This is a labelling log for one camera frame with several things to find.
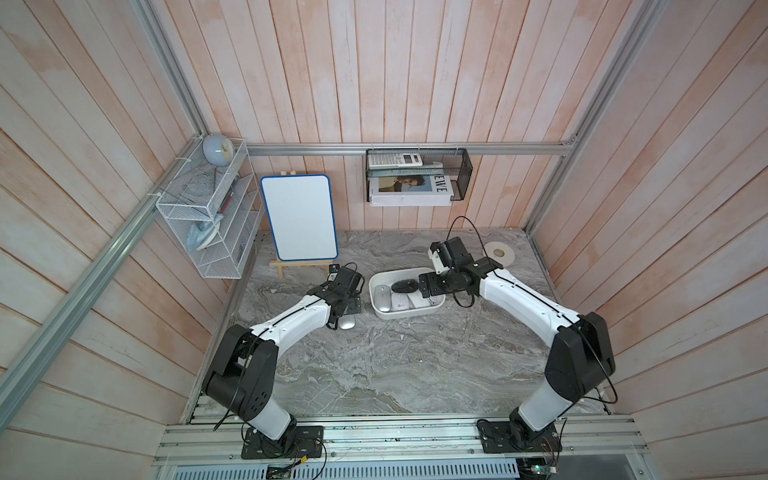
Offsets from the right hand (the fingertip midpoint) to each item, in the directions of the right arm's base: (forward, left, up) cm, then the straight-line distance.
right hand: (430, 281), depth 89 cm
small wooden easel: (+10, +41, -4) cm, 42 cm away
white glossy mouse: (0, +3, -11) cm, 11 cm away
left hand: (-5, +28, -6) cm, 29 cm away
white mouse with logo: (-1, +9, -11) cm, 14 cm away
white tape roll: (+24, -31, -14) cm, 41 cm away
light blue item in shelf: (+5, +66, +16) cm, 68 cm away
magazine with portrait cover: (+25, +6, +15) cm, 30 cm away
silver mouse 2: (+1, +15, -11) cm, 18 cm away
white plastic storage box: (+8, +13, -9) cm, 18 cm away
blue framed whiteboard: (+17, +41, +11) cm, 46 cm away
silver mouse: (-8, +26, -12) cm, 30 cm away
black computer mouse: (+4, +7, -8) cm, 12 cm away
